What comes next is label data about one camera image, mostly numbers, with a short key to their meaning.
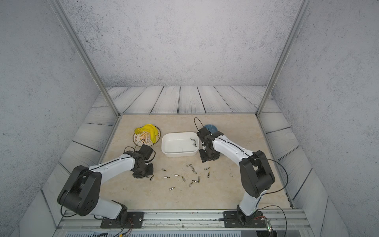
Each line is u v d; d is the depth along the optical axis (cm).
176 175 87
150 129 104
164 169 91
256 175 46
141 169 74
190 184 86
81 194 43
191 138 105
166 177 87
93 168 48
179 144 105
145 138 105
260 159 47
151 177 87
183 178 87
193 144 102
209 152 74
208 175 89
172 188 83
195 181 86
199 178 87
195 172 89
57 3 70
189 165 93
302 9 71
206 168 91
